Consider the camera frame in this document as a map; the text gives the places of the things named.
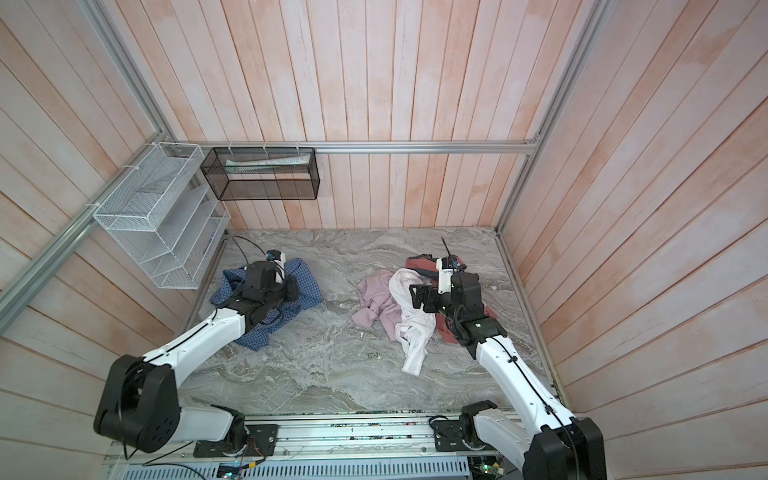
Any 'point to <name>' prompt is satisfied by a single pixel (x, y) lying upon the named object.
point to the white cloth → (414, 326)
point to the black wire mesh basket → (263, 173)
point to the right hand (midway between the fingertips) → (424, 285)
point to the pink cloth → (378, 301)
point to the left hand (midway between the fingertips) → (297, 287)
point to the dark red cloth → (427, 265)
